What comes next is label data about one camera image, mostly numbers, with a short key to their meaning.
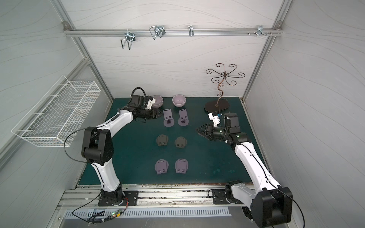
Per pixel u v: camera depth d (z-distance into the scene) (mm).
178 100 1148
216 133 661
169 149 931
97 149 500
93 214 712
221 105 1120
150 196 749
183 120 1038
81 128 505
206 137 692
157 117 840
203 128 703
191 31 783
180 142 931
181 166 850
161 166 841
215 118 716
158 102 1111
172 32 800
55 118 684
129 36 783
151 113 836
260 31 765
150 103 858
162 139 965
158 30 766
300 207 369
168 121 1064
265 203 379
